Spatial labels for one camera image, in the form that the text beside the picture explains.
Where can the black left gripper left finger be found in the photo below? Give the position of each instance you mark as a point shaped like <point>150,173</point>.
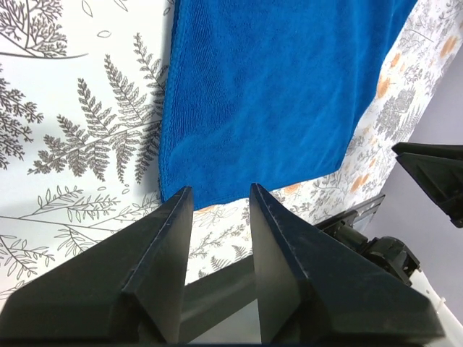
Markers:
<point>129,288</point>

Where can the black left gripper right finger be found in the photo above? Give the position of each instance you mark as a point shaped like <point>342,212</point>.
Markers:
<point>311,288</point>

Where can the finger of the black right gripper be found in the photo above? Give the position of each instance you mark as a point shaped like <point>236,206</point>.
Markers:
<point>440,179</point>
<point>426,152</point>

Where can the blue towel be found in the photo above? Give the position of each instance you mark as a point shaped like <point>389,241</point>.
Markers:
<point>268,92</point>

